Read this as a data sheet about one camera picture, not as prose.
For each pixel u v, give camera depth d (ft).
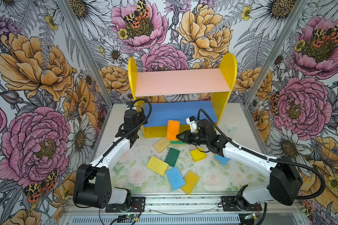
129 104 2.40
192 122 2.42
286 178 1.38
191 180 2.73
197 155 3.00
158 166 2.80
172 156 2.98
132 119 2.12
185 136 2.29
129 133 1.92
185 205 2.49
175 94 3.99
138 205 2.40
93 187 1.36
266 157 1.50
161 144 3.16
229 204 2.41
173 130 2.65
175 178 2.65
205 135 2.05
